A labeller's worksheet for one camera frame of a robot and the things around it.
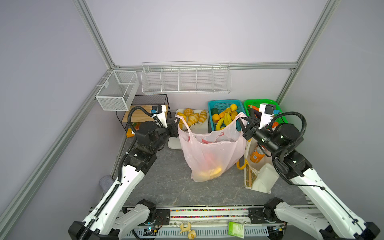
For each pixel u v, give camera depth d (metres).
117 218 0.42
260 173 0.68
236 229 0.69
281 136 0.45
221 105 1.16
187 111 1.15
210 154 0.72
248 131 0.53
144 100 0.96
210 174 0.76
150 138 0.48
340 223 0.38
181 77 0.99
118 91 1.02
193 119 1.12
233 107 1.14
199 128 1.10
